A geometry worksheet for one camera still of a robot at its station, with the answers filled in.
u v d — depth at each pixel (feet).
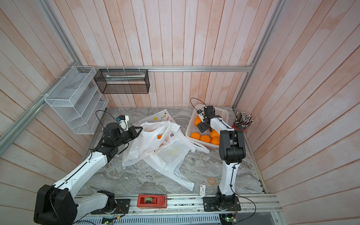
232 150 1.79
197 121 3.35
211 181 2.69
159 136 2.58
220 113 3.51
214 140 3.03
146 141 2.56
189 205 2.46
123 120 2.39
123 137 2.22
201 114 3.06
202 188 2.57
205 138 3.11
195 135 3.19
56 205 1.29
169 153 3.05
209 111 2.68
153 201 2.33
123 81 3.48
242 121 2.97
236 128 1.89
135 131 2.34
